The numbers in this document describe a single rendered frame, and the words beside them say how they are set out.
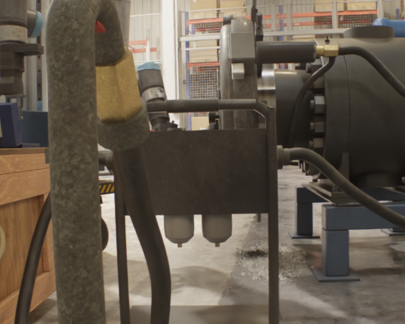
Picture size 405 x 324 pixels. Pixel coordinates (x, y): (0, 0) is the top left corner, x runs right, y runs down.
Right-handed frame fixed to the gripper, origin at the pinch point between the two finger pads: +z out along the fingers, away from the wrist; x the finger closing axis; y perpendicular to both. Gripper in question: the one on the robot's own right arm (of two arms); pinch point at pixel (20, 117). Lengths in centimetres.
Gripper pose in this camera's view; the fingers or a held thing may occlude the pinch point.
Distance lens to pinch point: 134.7
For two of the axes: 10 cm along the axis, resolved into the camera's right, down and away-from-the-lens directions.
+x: -0.6, 0.4, -10.0
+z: 0.3, 10.0, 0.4
